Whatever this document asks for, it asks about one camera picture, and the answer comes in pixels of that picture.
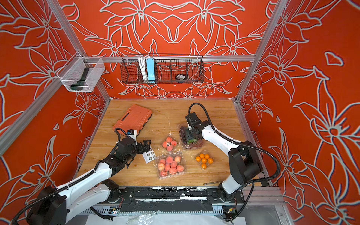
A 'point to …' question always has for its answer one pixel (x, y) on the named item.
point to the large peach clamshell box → (170, 164)
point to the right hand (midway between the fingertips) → (189, 132)
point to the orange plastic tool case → (135, 118)
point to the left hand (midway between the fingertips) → (145, 141)
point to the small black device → (180, 77)
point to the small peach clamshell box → (169, 144)
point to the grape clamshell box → (191, 144)
